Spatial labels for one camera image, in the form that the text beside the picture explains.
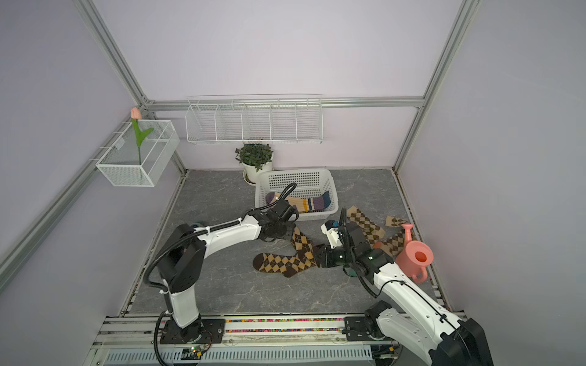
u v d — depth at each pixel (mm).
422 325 446
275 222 692
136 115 846
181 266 480
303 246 906
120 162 760
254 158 1021
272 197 1064
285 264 872
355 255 605
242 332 753
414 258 783
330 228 723
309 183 1119
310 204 1044
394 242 938
